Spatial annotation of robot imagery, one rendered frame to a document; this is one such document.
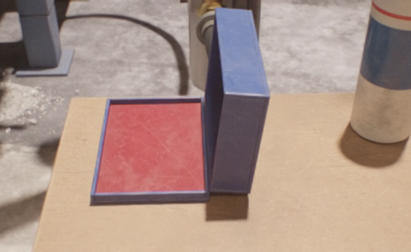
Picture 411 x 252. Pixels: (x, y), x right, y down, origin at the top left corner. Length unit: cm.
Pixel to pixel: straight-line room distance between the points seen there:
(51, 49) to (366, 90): 117
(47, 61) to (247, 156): 121
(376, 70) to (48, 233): 34
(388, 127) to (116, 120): 29
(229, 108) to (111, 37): 136
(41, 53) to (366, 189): 122
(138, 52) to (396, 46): 123
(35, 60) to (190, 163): 114
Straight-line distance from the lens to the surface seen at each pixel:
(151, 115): 66
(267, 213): 55
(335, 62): 172
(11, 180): 135
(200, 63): 110
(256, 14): 93
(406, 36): 58
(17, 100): 159
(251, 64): 53
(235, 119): 50
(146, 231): 53
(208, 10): 95
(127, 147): 62
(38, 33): 165
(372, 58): 60
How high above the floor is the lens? 86
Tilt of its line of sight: 37 degrees down
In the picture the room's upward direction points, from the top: straight up
